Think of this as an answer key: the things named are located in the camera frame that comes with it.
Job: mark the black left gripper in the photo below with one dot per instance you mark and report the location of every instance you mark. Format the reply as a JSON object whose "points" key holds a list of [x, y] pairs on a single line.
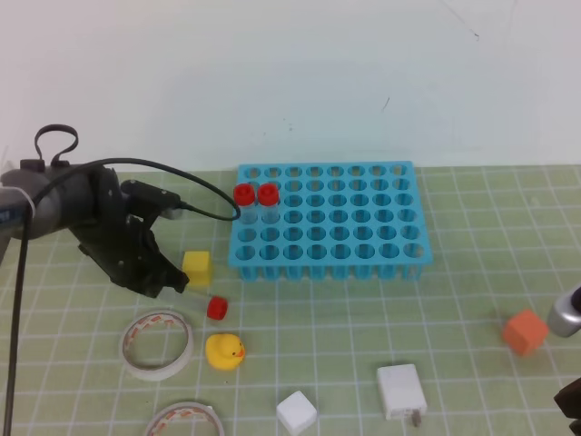
{"points": [[124, 246]]}

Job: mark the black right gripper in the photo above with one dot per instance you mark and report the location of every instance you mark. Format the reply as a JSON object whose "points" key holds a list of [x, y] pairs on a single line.
{"points": [[568, 400]]}

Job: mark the red capped clear tube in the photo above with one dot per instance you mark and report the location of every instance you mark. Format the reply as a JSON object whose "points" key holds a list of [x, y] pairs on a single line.
{"points": [[212, 306]]}

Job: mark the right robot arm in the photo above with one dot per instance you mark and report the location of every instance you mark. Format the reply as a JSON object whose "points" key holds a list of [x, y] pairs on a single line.
{"points": [[564, 321]]}

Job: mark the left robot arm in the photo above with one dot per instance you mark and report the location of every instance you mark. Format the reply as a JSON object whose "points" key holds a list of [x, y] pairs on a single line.
{"points": [[62, 194]]}

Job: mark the green grid cloth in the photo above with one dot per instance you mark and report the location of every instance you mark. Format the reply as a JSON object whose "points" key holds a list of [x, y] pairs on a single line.
{"points": [[503, 239]]}

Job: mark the red capped tube left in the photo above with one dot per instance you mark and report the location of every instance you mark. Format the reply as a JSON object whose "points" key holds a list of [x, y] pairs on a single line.
{"points": [[245, 198]]}

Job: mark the red capped tube right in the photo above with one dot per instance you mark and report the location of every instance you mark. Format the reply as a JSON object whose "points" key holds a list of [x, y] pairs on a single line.
{"points": [[269, 198]]}

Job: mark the cyan tube rack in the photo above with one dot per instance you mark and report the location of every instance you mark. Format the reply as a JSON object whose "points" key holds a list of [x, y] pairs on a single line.
{"points": [[336, 220]]}

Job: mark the yellow foam cube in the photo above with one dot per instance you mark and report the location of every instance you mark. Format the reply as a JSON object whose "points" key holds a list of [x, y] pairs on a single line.
{"points": [[197, 265]]}

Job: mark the orange foam cube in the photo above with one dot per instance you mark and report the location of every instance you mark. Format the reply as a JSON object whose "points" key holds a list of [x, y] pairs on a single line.
{"points": [[525, 332]]}

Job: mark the white tape roll upper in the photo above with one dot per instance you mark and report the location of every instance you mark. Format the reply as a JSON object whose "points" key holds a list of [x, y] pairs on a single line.
{"points": [[156, 346]]}

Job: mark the white tape roll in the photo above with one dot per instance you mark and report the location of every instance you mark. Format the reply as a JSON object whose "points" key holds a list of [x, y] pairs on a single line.
{"points": [[156, 346], [183, 410]]}

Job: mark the yellow rubber duck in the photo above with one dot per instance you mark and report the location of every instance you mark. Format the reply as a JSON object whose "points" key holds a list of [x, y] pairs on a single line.
{"points": [[224, 351]]}

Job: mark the white tape roll lower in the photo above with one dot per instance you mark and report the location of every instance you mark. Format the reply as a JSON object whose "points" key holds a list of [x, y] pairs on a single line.
{"points": [[183, 410]]}

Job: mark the white power adapter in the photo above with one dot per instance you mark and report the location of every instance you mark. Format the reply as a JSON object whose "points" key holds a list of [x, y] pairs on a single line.
{"points": [[401, 393]]}

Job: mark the white foam cube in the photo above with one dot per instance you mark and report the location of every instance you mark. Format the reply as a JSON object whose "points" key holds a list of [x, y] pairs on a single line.
{"points": [[296, 413]]}

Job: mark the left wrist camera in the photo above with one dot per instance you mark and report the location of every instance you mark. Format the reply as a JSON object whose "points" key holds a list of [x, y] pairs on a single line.
{"points": [[149, 202]]}

